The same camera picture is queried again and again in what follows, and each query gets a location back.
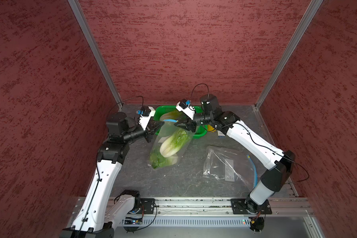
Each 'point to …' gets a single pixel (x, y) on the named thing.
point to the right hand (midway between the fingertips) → (176, 124)
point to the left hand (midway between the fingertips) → (161, 125)
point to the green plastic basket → (200, 130)
